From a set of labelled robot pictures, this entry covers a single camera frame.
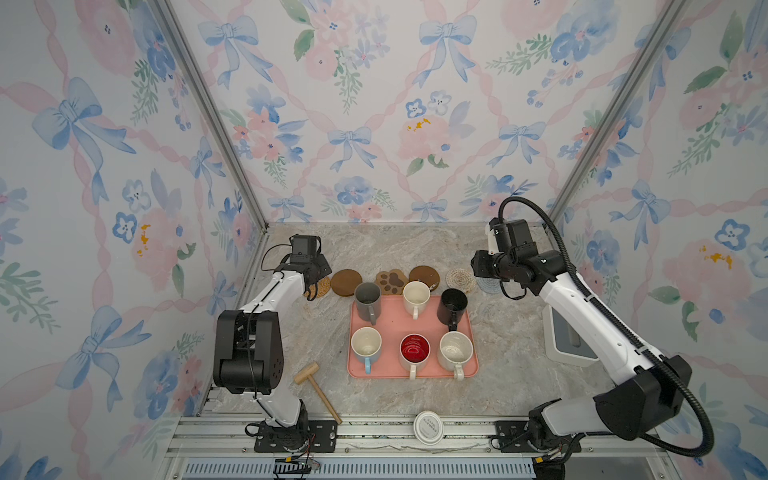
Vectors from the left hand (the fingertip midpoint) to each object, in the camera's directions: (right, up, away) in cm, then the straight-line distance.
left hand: (322, 264), depth 95 cm
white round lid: (+30, -38, -25) cm, 54 cm away
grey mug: (+15, -9, -4) cm, 18 cm away
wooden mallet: (-1, -30, -12) cm, 32 cm away
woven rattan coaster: (-1, -9, +6) cm, 11 cm away
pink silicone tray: (+22, -19, -3) cm, 29 cm away
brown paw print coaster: (+22, -6, +8) cm, 25 cm away
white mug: (+41, -25, -7) cm, 48 cm away
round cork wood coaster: (+5, -7, +11) cm, 14 cm away
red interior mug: (+28, -25, -9) cm, 39 cm away
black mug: (+41, -13, -1) cm, 43 cm away
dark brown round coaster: (+34, -4, +10) cm, 36 cm away
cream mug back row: (+30, -9, -2) cm, 31 cm away
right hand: (+45, +2, -14) cm, 48 cm away
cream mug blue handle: (+14, -23, -8) cm, 28 cm away
